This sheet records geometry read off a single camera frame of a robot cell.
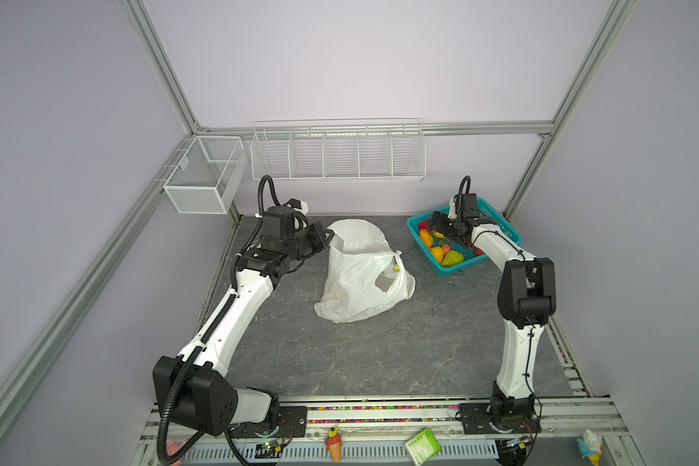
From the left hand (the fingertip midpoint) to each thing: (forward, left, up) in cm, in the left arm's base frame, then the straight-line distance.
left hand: (336, 235), depth 76 cm
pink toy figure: (-42, +41, -26) cm, 64 cm away
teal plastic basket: (+15, -38, -25) cm, 48 cm away
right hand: (+17, -35, -18) cm, 43 cm away
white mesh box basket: (+31, +44, -4) cm, 54 cm away
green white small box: (-45, -18, -27) cm, 56 cm away
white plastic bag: (-12, -7, -1) cm, 13 cm away
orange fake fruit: (+17, -31, -23) cm, 42 cm away
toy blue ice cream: (-48, -58, -26) cm, 80 cm away
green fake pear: (+8, -39, -25) cm, 47 cm away
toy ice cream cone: (-43, +3, -26) cm, 51 cm away
